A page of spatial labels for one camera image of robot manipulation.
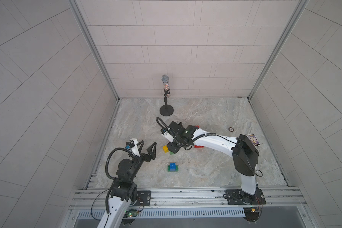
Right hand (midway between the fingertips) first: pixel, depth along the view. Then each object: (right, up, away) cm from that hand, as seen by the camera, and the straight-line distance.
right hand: (170, 147), depth 84 cm
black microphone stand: (-5, +22, +24) cm, 33 cm away
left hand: (-10, +5, -7) cm, 13 cm away
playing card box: (+54, +4, +8) cm, 54 cm away
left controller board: (-19, -26, -19) cm, 37 cm away
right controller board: (+40, -28, -16) cm, 52 cm away
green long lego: (+4, -11, -3) cm, 12 cm away
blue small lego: (+2, -9, -7) cm, 11 cm away
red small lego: (+18, +11, +15) cm, 26 cm away
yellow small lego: (-3, -2, +1) cm, 4 cm away
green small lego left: (+1, -1, -9) cm, 9 cm away
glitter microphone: (-3, +41, +2) cm, 41 cm away
